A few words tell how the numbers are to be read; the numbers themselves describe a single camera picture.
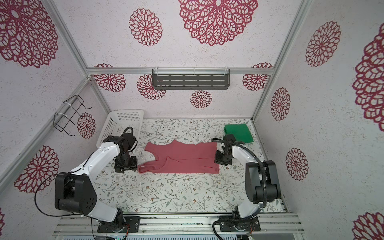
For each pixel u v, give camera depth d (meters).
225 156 0.78
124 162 0.70
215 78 0.95
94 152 0.54
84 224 0.75
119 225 0.66
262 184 0.41
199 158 0.99
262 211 0.54
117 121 1.17
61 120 0.73
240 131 1.08
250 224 0.73
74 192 0.43
